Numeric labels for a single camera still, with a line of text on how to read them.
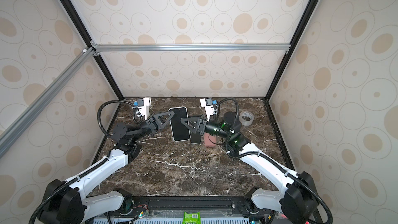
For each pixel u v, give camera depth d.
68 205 0.39
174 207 0.75
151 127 0.56
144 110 0.58
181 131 0.62
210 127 0.58
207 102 0.58
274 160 0.47
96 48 0.90
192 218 0.69
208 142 0.96
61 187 0.40
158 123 0.59
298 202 0.39
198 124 0.57
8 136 0.51
